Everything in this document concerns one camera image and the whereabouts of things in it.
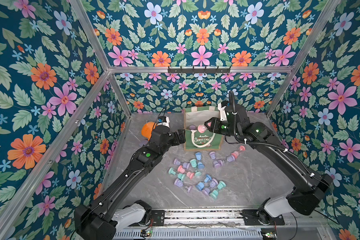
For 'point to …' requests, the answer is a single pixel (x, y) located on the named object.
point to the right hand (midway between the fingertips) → (211, 120)
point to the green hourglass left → (171, 171)
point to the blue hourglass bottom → (200, 186)
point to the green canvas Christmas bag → (206, 141)
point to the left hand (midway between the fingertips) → (179, 131)
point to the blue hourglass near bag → (198, 155)
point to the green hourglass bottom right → (215, 193)
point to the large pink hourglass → (202, 128)
